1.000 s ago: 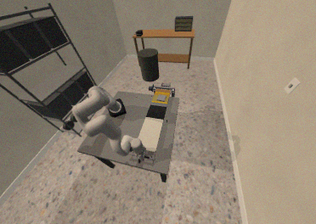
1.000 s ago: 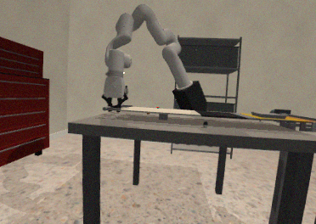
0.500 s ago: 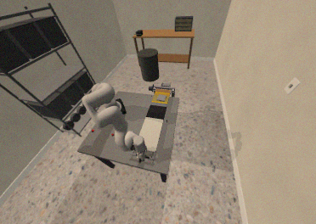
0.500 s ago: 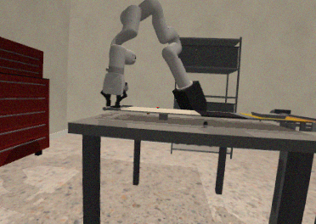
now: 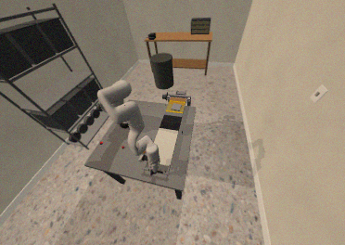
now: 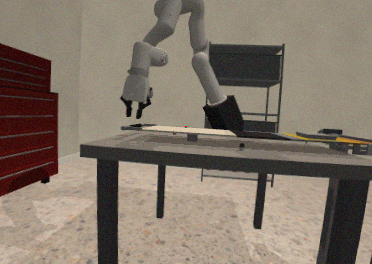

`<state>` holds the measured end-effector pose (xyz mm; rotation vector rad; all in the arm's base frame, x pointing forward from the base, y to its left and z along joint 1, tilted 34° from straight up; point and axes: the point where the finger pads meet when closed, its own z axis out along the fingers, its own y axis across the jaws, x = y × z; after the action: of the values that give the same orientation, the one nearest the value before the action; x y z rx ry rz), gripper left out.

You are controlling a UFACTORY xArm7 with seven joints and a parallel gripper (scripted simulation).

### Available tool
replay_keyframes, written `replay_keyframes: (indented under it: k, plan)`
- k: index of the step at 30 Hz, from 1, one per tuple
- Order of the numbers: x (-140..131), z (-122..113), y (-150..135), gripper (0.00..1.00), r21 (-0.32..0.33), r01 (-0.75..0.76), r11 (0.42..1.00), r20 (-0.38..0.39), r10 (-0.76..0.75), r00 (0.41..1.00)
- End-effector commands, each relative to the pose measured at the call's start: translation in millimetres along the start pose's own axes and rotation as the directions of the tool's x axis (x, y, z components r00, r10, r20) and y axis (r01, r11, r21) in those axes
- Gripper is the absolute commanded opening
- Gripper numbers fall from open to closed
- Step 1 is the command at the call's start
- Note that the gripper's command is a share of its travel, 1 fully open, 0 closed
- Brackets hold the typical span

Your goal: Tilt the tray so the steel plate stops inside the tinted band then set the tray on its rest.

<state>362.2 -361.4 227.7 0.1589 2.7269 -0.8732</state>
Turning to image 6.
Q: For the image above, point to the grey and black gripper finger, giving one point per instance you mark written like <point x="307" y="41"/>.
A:
<point x="142" y="106"/>
<point x="128" y="104"/>

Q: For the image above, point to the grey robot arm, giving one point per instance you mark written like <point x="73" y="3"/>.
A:
<point x="168" y="12"/>

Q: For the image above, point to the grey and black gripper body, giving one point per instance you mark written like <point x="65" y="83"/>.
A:
<point x="136" y="87"/>

